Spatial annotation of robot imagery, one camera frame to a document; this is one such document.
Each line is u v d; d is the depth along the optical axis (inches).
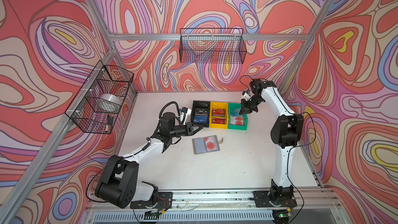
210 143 35.8
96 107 28.9
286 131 22.3
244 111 33.3
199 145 36.0
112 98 28.9
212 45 37.8
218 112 41.3
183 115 27.7
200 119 40.0
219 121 39.9
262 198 28.6
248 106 32.6
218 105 42.0
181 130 28.3
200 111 41.9
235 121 39.9
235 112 38.5
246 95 35.2
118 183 16.5
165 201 28.4
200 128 30.9
